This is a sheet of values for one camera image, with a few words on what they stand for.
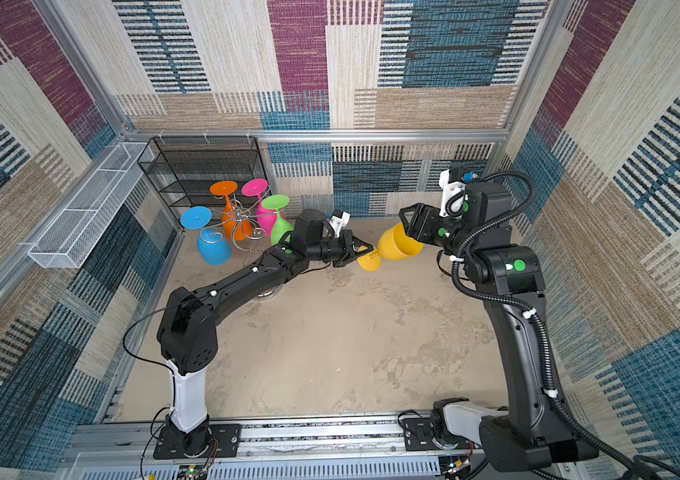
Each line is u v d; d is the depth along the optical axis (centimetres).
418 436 73
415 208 55
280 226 83
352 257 75
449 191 54
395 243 64
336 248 73
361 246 79
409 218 60
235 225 94
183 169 105
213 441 73
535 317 37
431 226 53
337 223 79
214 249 83
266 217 90
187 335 50
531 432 36
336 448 73
